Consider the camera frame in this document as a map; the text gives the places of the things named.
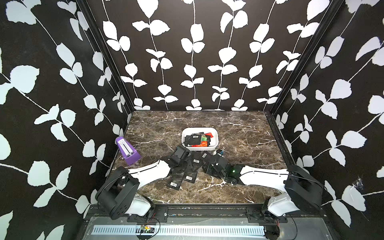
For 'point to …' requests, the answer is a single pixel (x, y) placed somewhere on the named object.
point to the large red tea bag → (209, 134)
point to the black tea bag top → (193, 139)
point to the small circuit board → (147, 229)
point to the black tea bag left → (198, 158)
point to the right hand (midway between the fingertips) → (201, 166)
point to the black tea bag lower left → (174, 179)
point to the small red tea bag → (203, 144)
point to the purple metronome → (130, 155)
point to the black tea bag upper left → (190, 176)
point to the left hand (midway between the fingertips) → (193, 162)
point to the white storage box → (214, 141)
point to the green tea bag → (203, 138)
